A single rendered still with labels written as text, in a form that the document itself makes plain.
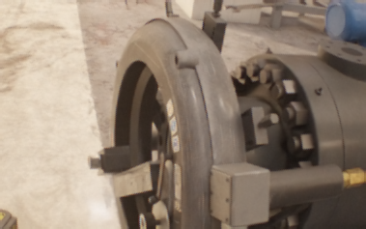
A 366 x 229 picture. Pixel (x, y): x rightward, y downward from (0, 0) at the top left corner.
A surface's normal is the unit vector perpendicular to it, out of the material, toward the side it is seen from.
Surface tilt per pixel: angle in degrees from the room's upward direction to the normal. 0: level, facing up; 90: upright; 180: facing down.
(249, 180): 67
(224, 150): 55
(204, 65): 26
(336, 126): 48
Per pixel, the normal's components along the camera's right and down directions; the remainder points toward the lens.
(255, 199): 0.36, 0.07
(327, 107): 0.30, -0.45
